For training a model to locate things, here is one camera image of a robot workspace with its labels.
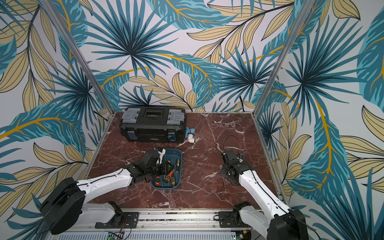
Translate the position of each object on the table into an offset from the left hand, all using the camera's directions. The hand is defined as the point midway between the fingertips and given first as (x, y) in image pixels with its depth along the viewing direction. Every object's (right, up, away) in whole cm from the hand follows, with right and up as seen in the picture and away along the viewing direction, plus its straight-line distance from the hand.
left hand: (172, 169), depth 84 cm
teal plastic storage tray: (-3, +3, +11) cm, 12 cm away
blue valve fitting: (+8, +21, +20) cm, 30 cm away
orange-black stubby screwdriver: (-8, -8, 0) cm, 12 cm away
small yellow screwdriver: (+3, +1, +7) cm, 7 cm away
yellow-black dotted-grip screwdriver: (+1, -7, 0) cm, 7 cm away
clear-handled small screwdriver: (+30, -8, +2) cm, 31 cm away
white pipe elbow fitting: (+10, +16, +18) cm, 26 cm away
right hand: (+31, -3, 0) cm, 31 cm away
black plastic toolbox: (-12, +25, +7) cm, 29 cm away
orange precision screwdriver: (-2, -4, 0) cm, 5 cm away
